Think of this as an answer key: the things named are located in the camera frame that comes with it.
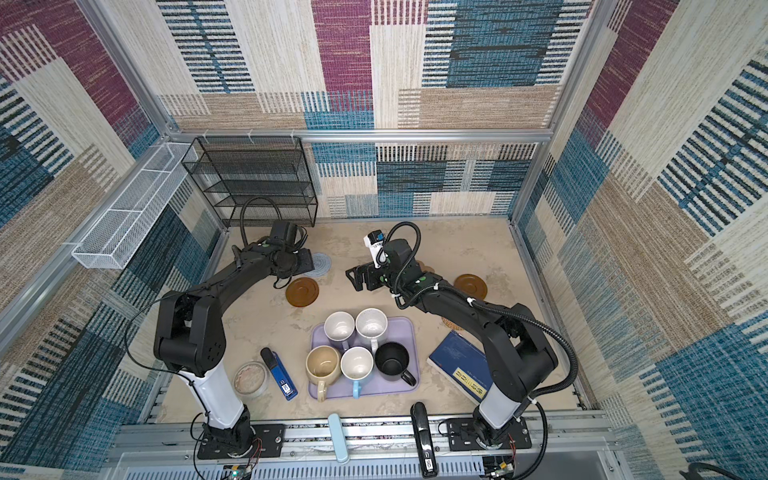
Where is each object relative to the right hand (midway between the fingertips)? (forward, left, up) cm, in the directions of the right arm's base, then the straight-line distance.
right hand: (361, 271), depth 85 cm
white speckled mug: (-9, -2, -14) cm, 17 cm away
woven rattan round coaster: (-24, -19, +16) cm, 35 cm away
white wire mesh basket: (-3, +57, +18) cm, 60 cm away
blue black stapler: (-23, +22, -13) cm, 34 cm away
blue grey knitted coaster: (+15, +15, -16) cm, 27 cm away
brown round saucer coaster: (+3, +21, -15) cm, 26 cm away
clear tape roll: (-23, +31, -16) cm, 42 cm away
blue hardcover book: (-21, -28, -16) cm, 39 cm away
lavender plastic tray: (-10, -11, -17) cm, 22 cm away
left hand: (+9, +17, -5) cm, 20 cm away
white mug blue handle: (-21, +2, -14) cm, 25 cm away
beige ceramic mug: (-21, +11, -15) cm, 28 cm away
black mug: (-19, -8, -15) cm, 26 cm away
